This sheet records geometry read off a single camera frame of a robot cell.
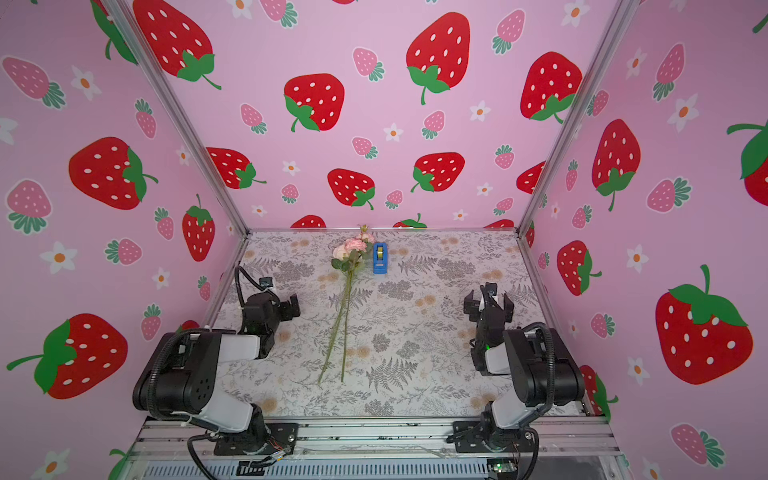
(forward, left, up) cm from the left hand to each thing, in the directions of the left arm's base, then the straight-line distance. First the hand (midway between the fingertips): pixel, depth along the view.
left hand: (283, 296), depth 96 cm
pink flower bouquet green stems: (+18, -19, 0) cm, 26 cm away
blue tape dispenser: (+18, -31, -1) cm, 36 cm away
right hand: (-1, -66, +5) cm, 66 cm away
